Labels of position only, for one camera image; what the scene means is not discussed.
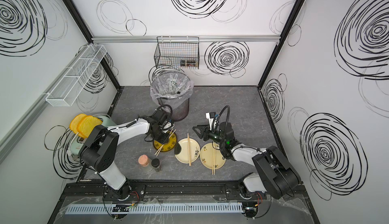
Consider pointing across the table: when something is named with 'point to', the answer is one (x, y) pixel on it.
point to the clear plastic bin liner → (171, 88)
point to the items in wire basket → (190, 63)
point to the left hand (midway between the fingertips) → (166, 140)
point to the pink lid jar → (145, 161)
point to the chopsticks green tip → (189, 150)
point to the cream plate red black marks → (206, 156)
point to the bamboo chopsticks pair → (214, 158)
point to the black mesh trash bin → (180, 107)
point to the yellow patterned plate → (167, 146)
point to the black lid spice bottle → (155, 162)
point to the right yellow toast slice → (86, 124)
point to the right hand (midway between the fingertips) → (195, 128)
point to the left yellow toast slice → (74, 123)
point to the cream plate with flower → (181, 150)
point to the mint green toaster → (78, 142)
